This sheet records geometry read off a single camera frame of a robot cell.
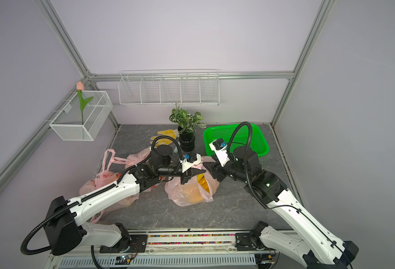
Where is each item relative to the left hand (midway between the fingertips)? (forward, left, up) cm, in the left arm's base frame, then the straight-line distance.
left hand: (204, 170), depth 69 cm
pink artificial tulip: (+38, +59, +8) cm, 70 cm away
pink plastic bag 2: (+14, +37, -11) cm, 41 cm away
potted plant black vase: (+27, +7, -3) cm, 28 cm away
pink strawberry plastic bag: (-3, +6, -16) cm, 17 cm away
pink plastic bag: (+6, +46, -11) cm, 48 cm away
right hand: (+2, -2, +6) cm, 6 cm away
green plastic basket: (+35, -16, -16) cm, 42 cm away
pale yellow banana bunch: (-4, +1, -1) cm, 4 cm away
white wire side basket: (+26, +62, +7) cm, 67 cm away
